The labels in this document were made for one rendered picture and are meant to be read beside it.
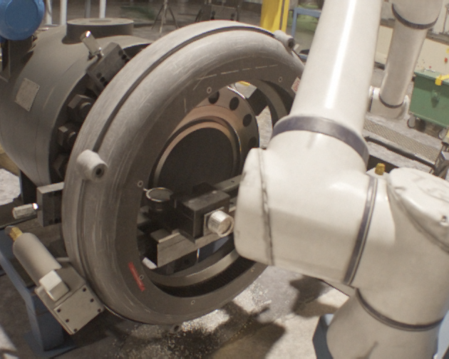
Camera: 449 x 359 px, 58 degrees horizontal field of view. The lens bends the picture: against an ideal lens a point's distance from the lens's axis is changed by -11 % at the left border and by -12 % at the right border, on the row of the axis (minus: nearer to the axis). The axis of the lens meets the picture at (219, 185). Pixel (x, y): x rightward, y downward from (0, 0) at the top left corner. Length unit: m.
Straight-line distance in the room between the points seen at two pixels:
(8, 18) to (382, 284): 1.20
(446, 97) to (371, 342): 3.63
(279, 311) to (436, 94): 2.95
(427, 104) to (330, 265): 3.71
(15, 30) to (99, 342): 1.00
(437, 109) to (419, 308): 3.66
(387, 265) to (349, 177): 0.13
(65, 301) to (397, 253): 0.63
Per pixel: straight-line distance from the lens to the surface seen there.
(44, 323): 1.37
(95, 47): 0.84
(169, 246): 0.92
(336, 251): 0.56
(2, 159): 2.67
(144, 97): 0.79
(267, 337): 1.54
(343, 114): 0.66
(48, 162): 1.15
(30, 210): 0.89
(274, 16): 4.62
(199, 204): 0.87
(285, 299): 1.70
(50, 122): 1.13
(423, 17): 1.05
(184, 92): 0.82
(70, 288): 0.92
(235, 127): 1.15
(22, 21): 1.40
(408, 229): 0.55
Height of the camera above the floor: 1.07
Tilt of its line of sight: 26 degrees down
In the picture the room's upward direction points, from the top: 6 degrees clockwise
